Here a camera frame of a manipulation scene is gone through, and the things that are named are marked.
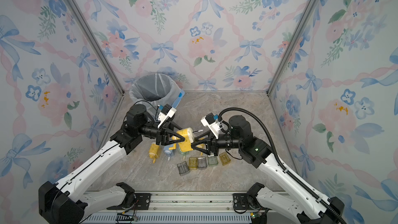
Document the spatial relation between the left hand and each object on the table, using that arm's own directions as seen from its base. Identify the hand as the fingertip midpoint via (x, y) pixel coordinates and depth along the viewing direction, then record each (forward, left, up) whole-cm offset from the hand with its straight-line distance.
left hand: (184, 137), depth 60 cm
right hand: (-1, -5, -2) cm, 5 cm away
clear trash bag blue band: (+42, +23, -15) cm, 50 cm away
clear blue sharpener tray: (+2, -7, -32) cm, 33 cm away
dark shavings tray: (-1, +3, -32) cm, 32 cm away
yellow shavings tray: (+5, -20, -32) cm, 38 cm away
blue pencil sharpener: (+6, +11, -25) cm, 28 cm away
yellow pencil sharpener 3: (+5, +18, -25) cm, 31 cm away
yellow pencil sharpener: (-4, -7, 0) cm, 8 cm away
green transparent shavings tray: (+3, -13, -32) cm, 35 cm away
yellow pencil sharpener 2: (-1, -2, +3) cm, 4 cm away
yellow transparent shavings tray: (+1, -2, -32) cm, 32 cm away
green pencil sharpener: (+5, +3, -28) cm, 29 cm away
